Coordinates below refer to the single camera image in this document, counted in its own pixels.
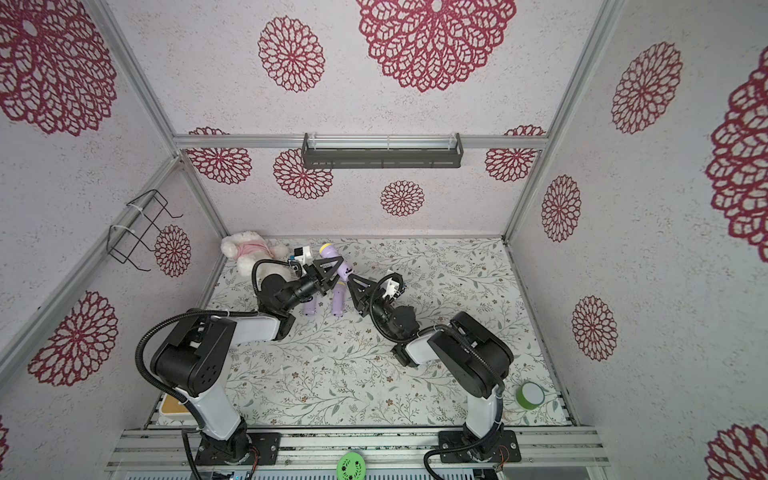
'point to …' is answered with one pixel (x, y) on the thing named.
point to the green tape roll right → (529, 395)
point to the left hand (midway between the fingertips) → (347, 263)
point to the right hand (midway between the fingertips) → (346, 279)
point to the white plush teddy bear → (249, 248)
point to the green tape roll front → (351, 466)
